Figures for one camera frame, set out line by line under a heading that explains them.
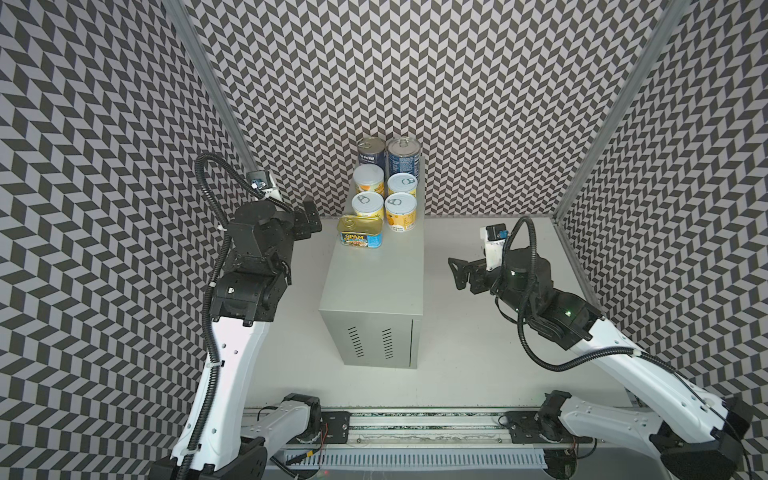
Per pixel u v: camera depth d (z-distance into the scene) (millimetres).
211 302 399
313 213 553
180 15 718
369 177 720
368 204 679
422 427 741
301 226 536
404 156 718
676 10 667
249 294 398
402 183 722
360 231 711
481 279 590
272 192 509
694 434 382
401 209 676
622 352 423
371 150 738
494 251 576
